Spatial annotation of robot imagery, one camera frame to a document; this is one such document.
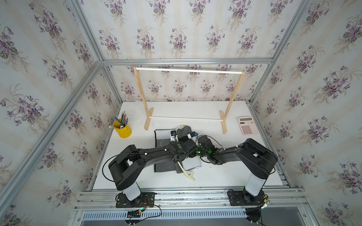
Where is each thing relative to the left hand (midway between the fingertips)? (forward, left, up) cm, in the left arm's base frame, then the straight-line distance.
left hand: (178, 150), depth 87 cm
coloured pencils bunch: (+18, +36, +7) cm, 41 cm away
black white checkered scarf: (+12, +10, -3) cm, 16 cm away
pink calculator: (+20, -51, -1) cm, 55 cm away
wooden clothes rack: (+36, +24, -3) cm, 43 cm away
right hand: (+1, -4, -1) cm, 4 cm away
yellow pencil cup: (+12, +35, +2) cm, 37 cm away
